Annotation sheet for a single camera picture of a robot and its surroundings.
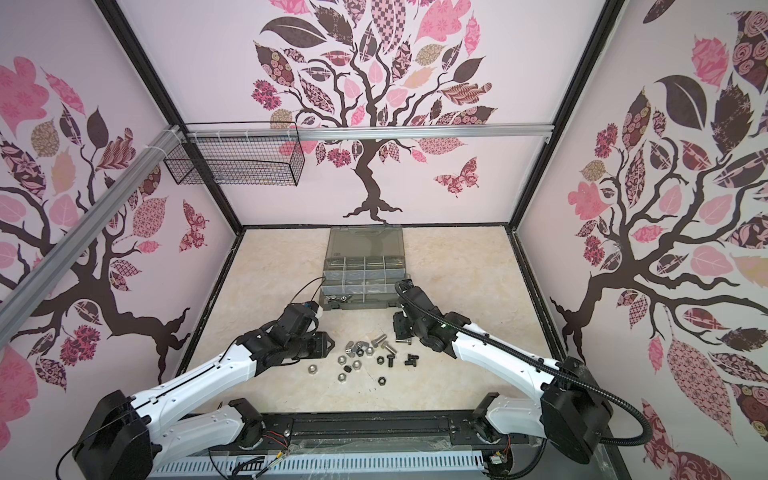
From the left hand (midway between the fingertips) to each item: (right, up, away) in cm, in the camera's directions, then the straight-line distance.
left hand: (329, 349), depth 82 cm
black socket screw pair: (+24, -4, +3) cm, 24 cm away
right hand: (+19, +9, +1) cm, 22 cm away
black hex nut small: (+14, -4, +3) cm, 15 cm away
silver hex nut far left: (-5, -6, +1) cm, 8 cm away
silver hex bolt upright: (+13, 0, +7) cm, 15 cm away
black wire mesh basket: (-22, +60, +13) cm, 65 cm away
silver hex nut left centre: (+3, -4, +3) cm, 6 cm away
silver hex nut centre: (+7, -6, +3) cm, 10 cm away
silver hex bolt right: (+23, 0, +6) cm, 24 cm away
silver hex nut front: (+3, -8, +1) cm, 9 cm away
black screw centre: (+17, -4, +3) cm, 18 cm away
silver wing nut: (+1, +12, +16) cm, 20 cm away
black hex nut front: (+15, -9, -1) cm, 17 cm away
